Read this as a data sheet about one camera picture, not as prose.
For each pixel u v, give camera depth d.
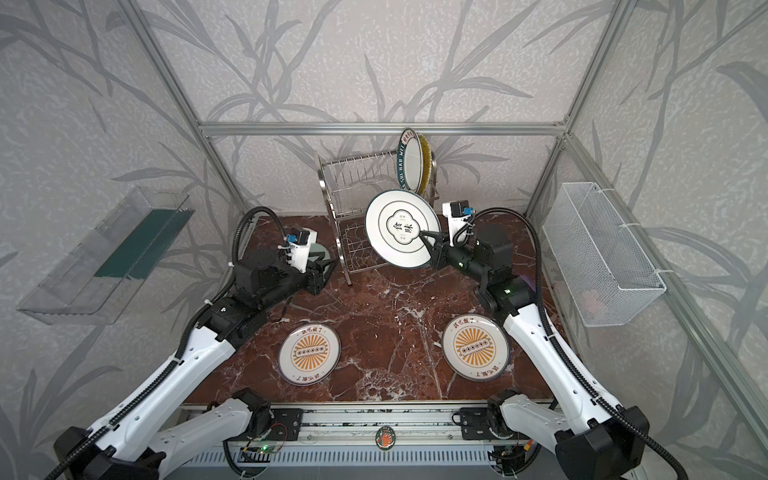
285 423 0.73
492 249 0.49
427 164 0.79
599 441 0.36
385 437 0.72
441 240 0.61
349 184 1.16
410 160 0.90
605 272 0.61
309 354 0.85
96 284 0.64
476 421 0.74
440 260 0.60
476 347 0.86
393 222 0.71
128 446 0.38
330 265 0.66
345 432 0.73
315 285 0.62
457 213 0.58
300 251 0.60
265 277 0.52
